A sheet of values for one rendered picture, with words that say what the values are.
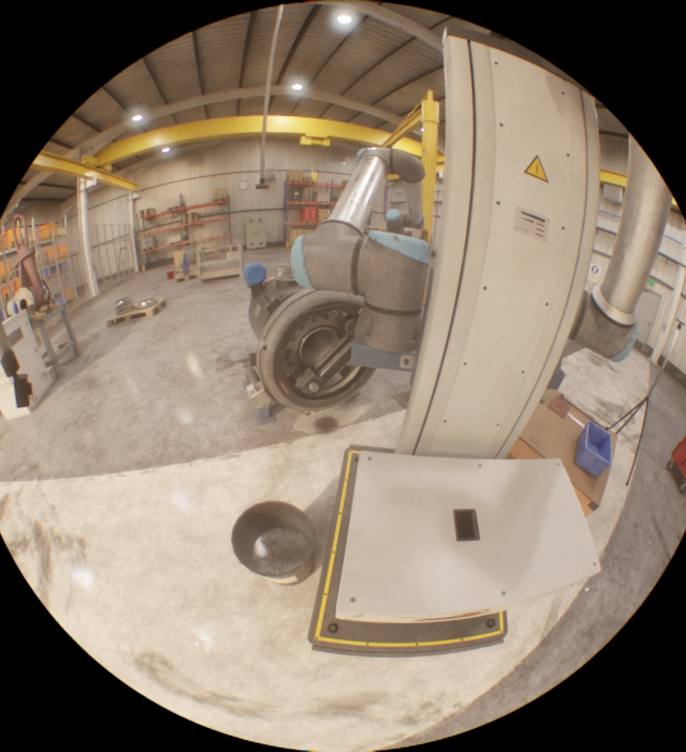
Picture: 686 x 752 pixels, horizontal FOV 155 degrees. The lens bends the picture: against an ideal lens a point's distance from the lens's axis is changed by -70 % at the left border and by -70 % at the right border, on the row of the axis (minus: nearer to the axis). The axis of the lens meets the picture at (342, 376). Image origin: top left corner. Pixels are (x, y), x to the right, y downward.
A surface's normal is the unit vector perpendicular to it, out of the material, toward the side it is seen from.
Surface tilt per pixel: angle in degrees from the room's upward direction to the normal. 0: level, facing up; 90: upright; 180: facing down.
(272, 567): 0
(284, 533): 0
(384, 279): 94
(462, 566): 0
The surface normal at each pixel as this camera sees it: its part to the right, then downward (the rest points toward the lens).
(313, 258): -0.32, 0.27
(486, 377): -0.14, 0.54
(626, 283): -0.69, 0.69
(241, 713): 0.04, -0.83
